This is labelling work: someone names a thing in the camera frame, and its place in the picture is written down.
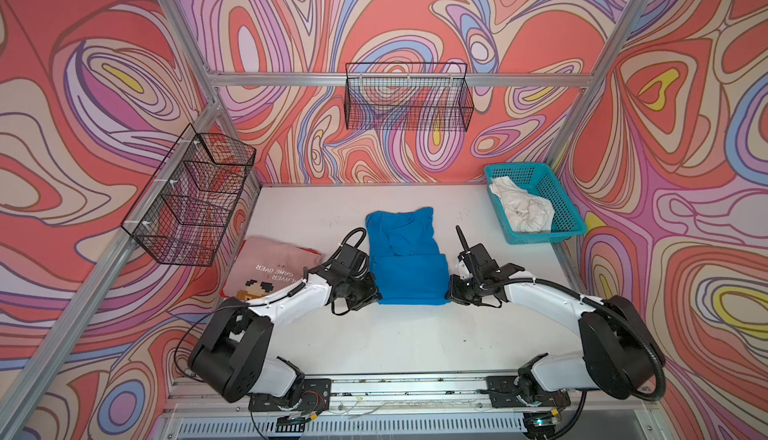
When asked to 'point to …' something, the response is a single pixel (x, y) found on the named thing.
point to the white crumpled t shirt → (525, 211)
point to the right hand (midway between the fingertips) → (450, 301)
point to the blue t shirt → (405, 257)
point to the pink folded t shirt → (262, 265)
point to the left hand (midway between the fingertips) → (388, 293)
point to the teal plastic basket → (538, 179)
